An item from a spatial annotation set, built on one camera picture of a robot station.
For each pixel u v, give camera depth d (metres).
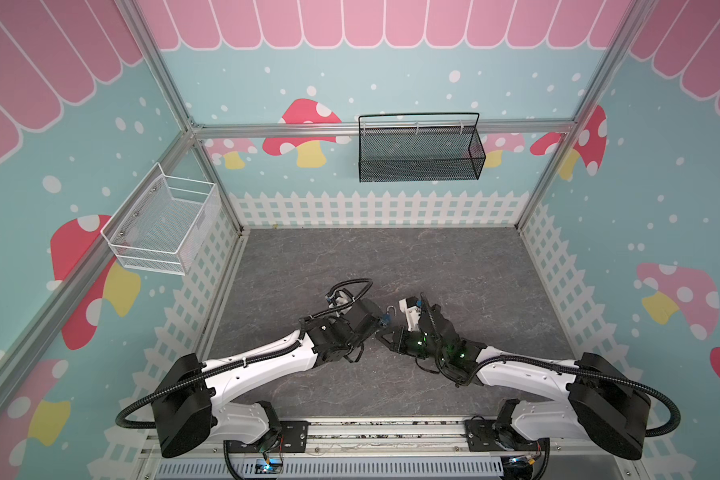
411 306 0.74
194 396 0.40
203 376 0.42
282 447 0.73
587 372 0.45
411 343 0.71
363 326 0.58
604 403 0.42
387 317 0.95
